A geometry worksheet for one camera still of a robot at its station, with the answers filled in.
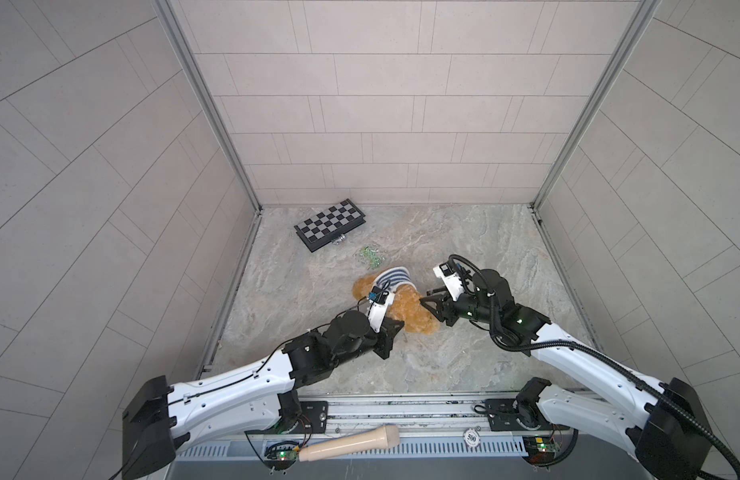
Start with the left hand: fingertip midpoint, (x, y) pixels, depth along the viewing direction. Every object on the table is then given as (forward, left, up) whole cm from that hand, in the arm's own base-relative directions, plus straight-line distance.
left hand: (410, 326), depth 69 cm
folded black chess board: (+40, +29, -13) cm, 51 cm away
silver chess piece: (+37, +22, -16) cm, 46 cm away
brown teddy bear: (+4, +1, +2) cm, 5 cm away
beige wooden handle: (-22, +12, -12) cm, 28 cm away
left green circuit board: (-24, +28, -13) cm, 40 cm away
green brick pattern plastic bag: (+32, +12, -16) cm, 38 cm away
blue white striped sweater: (+13, +4, -1) cm, 14 cm away
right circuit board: (-22, -30, -16) cm, 41 cm away
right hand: (+7, -4, -1) cm, 8 cm away
